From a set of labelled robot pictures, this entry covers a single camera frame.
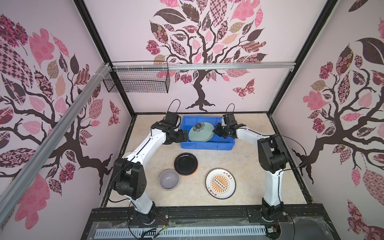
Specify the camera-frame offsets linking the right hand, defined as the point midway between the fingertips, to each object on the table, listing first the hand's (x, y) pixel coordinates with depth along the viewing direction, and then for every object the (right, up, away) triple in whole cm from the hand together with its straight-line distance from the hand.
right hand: (212, 128), depth 100 cm
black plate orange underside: (-17, -22, -8) cm, 29 cm away
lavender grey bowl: (-27, -30, -16) cm, 43 cm away
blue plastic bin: (+3, -9, -7) cm, 12 cm away
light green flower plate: (-7, -3, +6) cm, 10 cm away
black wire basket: (-49, +34, -5) cm, 60 cm away
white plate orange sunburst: (+3, -32, -17) cm, 36 cm away
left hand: (-21, -7, -14) cm, 26 cm away
